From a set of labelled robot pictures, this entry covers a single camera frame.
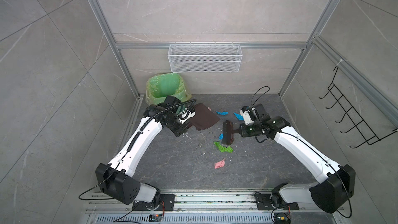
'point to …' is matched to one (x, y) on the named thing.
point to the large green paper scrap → (223, 148)
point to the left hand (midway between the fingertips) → (182, 124)
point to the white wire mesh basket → (205, 58)
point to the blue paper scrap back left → (224, 113)
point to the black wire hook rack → (359, 124)
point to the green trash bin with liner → (159, 86)
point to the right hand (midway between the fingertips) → (239, 129)
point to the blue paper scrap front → (221, 137)
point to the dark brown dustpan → (203, 118)
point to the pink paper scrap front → (219, 164)
